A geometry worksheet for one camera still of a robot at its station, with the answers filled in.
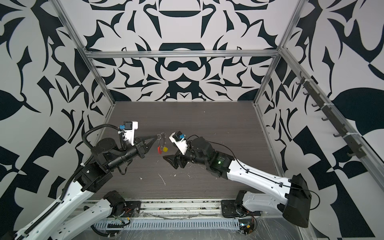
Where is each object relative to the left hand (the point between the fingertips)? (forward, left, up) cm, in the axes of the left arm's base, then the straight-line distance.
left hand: (157, 134), depth 62 cm
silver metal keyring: (+1, -1, -2) cm, 2 cm away
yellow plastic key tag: (+2, -1, -16) cm, 17 cm away
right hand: (-3, -4, -8) cm, 10 cm away
